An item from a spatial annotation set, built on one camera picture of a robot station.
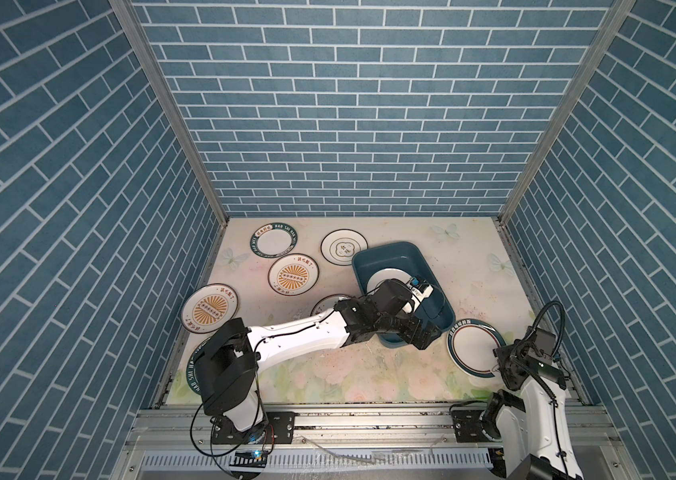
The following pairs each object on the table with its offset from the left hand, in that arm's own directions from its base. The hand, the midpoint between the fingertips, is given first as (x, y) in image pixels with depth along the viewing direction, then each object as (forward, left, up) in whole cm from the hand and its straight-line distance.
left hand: (429, 326), depth 73 cm
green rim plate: (+43, +48, -17) cm, 67 cm away
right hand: (-2, -24, -15) cm, 28 cm away
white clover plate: (+40, +23, -17) cm, 49 cm away
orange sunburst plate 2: (+16, +65, -19) cm, 70 cm away
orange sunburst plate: (+28, +39, -17) cm, 50 cm away
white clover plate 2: (+25, +7, -13) cm, 29 cm away
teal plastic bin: (+13, -9, -15) cm, 21 cm away
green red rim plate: (+1, -16, -17) cm, 23 cm away
